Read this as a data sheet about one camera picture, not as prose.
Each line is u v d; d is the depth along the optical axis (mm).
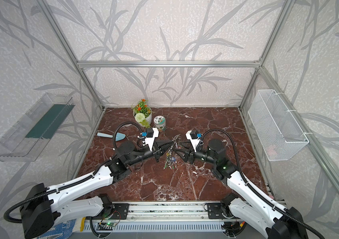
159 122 1016
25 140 643
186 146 620
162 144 617
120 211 737
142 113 975
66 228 692
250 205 482
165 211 753
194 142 617
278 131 625
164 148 640
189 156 620
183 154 632
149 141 576
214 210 732
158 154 584
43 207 391
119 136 1025
